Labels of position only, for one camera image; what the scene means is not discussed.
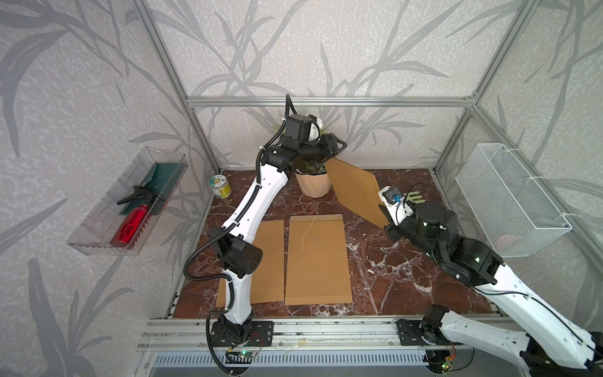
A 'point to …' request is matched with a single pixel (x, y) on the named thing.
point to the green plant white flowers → (309, 167)
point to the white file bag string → (312, 224)
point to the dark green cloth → (158, 184)
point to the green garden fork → (413, 196)
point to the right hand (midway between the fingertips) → (382, 203)
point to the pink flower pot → (317, 185)
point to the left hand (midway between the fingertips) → (344, 148)
